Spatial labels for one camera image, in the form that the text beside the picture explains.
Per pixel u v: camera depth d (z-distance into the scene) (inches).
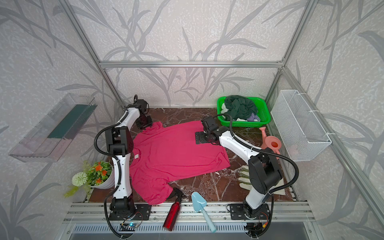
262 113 46.8
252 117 42.1
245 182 32.5
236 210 29.0
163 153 37.1
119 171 25.2
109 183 30.3
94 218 28.8
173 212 27.7
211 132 26.2
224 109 45.5
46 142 25.1
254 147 19.2
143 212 29.1
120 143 25.1
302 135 24.4
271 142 34.4
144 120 35.7
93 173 28.4
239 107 41.2
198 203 30.2
